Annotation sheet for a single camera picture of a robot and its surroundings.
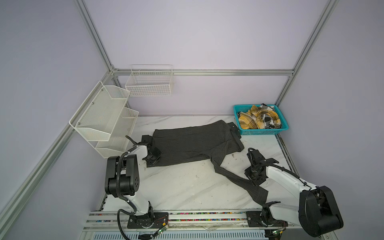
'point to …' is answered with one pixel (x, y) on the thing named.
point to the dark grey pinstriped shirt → (179, 143)
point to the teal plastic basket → (284, 126)
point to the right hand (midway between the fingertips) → (246, 176)
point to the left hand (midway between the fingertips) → (160, 158)
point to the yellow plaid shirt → (263, 116)
